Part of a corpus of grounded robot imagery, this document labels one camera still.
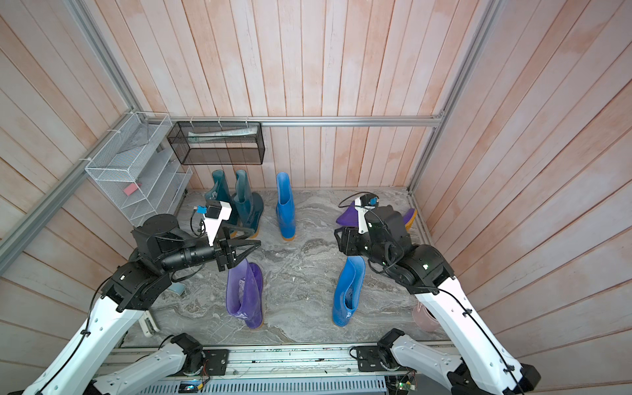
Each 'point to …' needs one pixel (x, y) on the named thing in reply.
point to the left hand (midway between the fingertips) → (255, 242)
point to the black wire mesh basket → (218, 142)
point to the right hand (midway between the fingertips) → (341, 231)
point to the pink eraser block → (131, 188)
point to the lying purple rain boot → (349, 217)
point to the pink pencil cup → (424, 318)
